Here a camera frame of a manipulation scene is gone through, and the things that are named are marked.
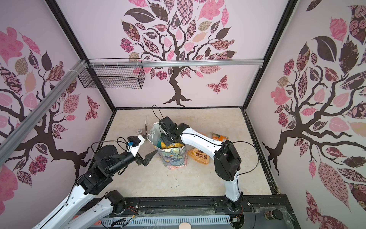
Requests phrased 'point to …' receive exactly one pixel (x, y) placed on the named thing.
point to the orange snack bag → (198, 155)
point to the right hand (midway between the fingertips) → (168, 135)
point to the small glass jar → (139, 131)
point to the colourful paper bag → (173, 156)
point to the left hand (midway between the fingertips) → (151, 144)
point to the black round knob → (275, 214)
